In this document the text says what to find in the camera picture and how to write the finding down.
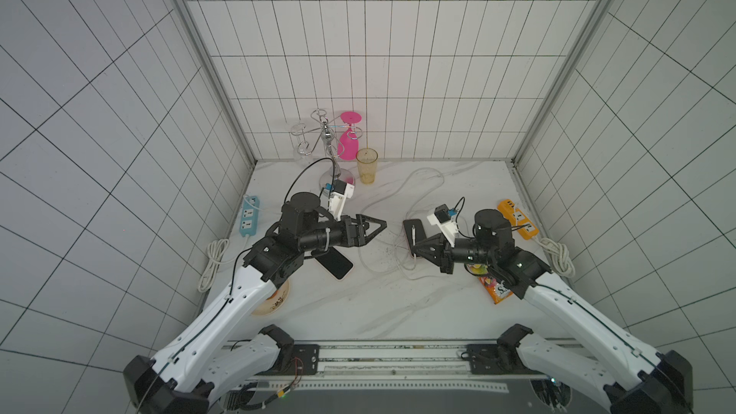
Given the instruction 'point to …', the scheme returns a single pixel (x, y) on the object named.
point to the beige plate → (275, 301)
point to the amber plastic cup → (367, 164)
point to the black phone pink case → (335, 263)
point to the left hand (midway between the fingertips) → (371, 232)
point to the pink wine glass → (349, 146)
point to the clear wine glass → (300, 148)
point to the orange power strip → (523, 224)
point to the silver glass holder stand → (333, 137)
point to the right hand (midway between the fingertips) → (406, 252)
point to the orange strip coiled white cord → (558, 256)
